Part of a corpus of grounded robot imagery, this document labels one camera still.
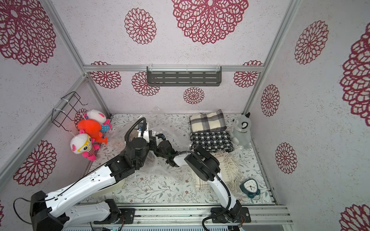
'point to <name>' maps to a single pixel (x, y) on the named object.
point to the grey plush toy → (241, 130)
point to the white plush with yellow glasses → (83, 143)
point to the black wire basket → (69, 102)
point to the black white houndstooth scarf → (221, 141)
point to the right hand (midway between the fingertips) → (147, 147)
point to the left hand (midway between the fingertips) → (151, 132)
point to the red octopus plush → (93, 127)
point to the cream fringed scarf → (231, 172)
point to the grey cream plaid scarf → (204, 122)
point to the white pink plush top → (95, 114)
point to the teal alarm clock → (250, 187)
